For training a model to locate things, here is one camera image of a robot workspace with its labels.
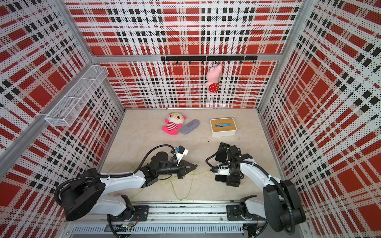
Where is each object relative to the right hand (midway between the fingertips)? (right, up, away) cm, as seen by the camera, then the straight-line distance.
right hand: (234, 172), depth 86 cm
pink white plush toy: (-39, +30, +18) cm, 53 cm away
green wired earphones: (-34, -11, -7) cm, 36 cm away
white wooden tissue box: (-4, +27, +18) cm, 32 cm away
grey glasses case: (-28, +27, +21) cm, 44 cm away
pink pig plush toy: (-12, +60, +7) cm, 62 cm away
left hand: (-22, +6, -10) cm, 25 cm away
